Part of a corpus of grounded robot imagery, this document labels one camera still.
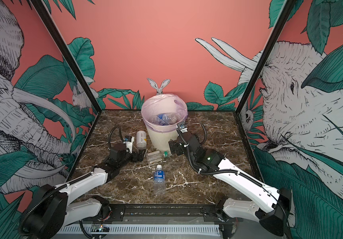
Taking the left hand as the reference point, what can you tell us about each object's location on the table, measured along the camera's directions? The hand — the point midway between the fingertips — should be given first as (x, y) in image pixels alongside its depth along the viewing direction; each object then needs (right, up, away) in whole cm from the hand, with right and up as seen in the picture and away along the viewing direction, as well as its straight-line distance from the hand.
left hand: (139, 146), depth 87 cm
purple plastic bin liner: (+13, +21, +9) cm, 27 cm away
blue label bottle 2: (+13, -18, -5) cm, 22 cm away
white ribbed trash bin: (+13, +4, -1) cm, 14 cm away
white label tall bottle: (0, +3, +9) cm, 9 cm away
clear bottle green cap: (+9, -8, +8) cm, 14 cm away
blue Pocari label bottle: (+12, +17, +6) cm, 21 cm away
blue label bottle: (+18, +17, +11) cm, 27 cm away
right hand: (+22, +8, -16) cm, 29 cm away
